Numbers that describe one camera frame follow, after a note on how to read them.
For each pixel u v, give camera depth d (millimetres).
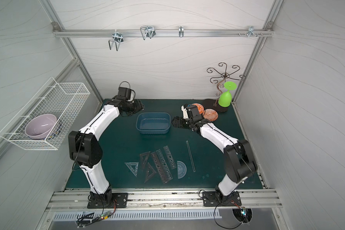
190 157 883
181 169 840
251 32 765
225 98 896
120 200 735
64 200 765
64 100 783
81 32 788
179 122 782
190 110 689
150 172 836
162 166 860
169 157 886
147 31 763
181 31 722
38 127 605
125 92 717
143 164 862
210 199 733
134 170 839
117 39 785
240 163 455
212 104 1150
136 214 702
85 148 485
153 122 1044
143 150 908
